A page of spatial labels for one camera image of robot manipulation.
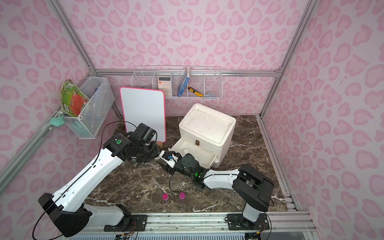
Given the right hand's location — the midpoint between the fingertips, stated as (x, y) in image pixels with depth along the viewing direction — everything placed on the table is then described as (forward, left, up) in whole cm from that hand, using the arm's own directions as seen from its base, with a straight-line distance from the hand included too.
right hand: (160, 157), depth 75 cm
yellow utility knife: (+44, -16, +6) cm, 48 cm away
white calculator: (+46, +3, +11) cm, 47 cm away
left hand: (+1, 0, +4) cm, 4 cm away
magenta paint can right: (-13, -10, -18) cm, 24 cm away
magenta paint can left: (-14, -1, -18) cm, 23 cm away
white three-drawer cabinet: (+13, -22, +3) cm, 26 cm away
